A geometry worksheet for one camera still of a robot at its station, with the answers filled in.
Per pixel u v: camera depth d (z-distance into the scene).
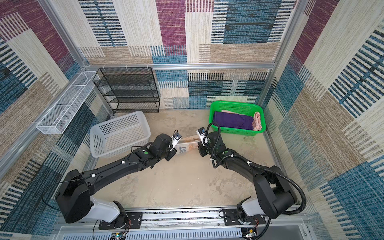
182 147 0.89
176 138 0.72
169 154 0.72
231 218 0.73
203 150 0.78
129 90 1.08
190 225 0.73
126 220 0.72
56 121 0.70
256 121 1.02
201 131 0.76
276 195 0.43
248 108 1.13
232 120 1.06
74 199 0.40
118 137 1.05
